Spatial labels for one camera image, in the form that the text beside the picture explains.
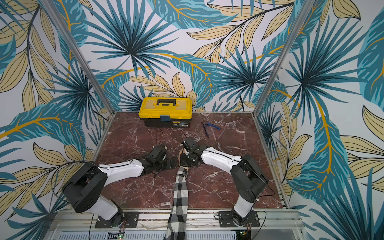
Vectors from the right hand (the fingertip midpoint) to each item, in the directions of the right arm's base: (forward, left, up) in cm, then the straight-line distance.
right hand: (181, 163), depth 87 cm
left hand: (-1, +5, -3) cm, 6 cm away
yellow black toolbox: (+30, +10, +12) cm, 34 cm away
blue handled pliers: (+32, -17, -4) cm, 36 cm away
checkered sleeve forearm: (-32, +2, 0) cm, 32 cm away
